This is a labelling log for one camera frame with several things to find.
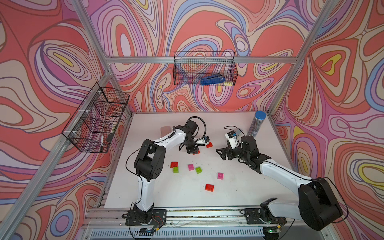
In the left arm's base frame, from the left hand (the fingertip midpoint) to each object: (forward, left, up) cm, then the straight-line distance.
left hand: (196, 148), depth 95 cm
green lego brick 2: (-13, -1, -3) cm, 14 cm away
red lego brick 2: (-3, -2, 0) cm, 3 cm away
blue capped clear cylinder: (+12, -39, +16) cm, 44 cm away
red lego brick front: (-23, -7, -3) cm, 25 cm away
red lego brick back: (+4, -9, -2) cm, 10 cm away
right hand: (-5, -16, +7) cm, 18 cm away
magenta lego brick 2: (-17, -14, -3) cm, 22 cm away
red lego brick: (-9, +14, -3) cm, 17 cm away
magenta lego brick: (-11, +3, -4) cm, 12 cm away
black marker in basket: (-10, +47, +21) cm, 52 cm away
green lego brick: (-13, +12, -2) cm, 18 cm away
